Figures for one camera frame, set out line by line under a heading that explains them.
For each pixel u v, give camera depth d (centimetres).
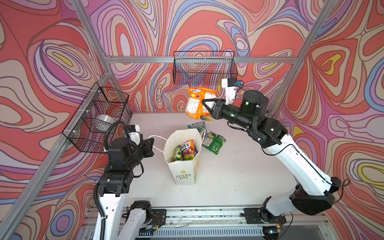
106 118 73
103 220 38
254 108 41
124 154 46
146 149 57
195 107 56
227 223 72
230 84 49
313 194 40
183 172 73
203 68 96
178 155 79
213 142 98
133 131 54
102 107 77
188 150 82
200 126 107
